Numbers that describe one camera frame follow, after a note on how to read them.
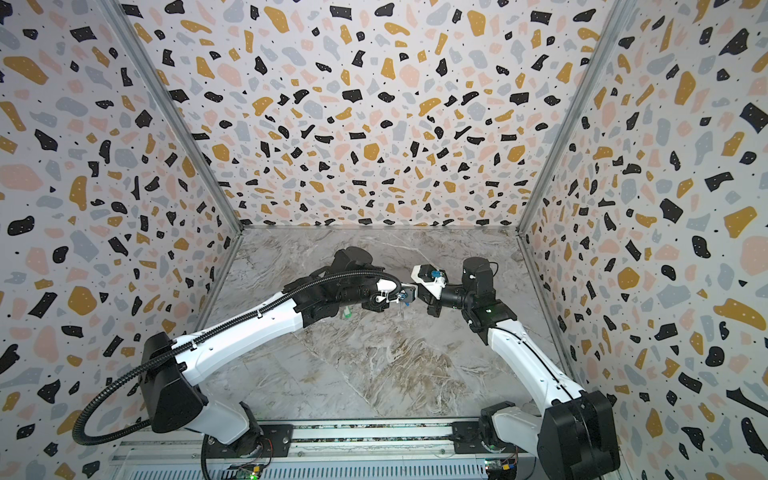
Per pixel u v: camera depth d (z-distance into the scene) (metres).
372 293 0.63
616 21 0.73
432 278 0.63
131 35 0.72
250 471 0.70
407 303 0.61
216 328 0.45
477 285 0.60
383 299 0.61
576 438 0.40
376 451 0.73
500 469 0.72
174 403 0.40
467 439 0.74
